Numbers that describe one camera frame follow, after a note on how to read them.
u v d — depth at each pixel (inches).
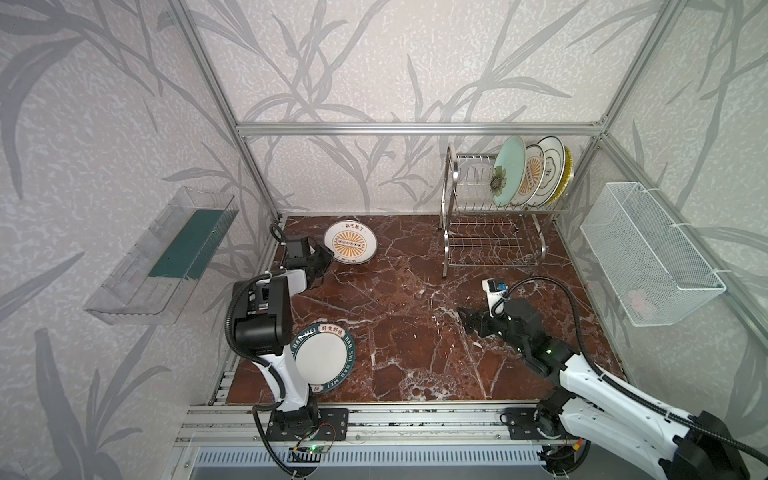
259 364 20.7
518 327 23.8
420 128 39.2
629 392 18.7
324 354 33.5
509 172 34.1
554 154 31.7
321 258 35.2
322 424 28.5
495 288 27.3
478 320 28.3
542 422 25.7
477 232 42.7
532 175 32.4
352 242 41.7
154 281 25.3
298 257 31.0
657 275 24.7
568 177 29.6
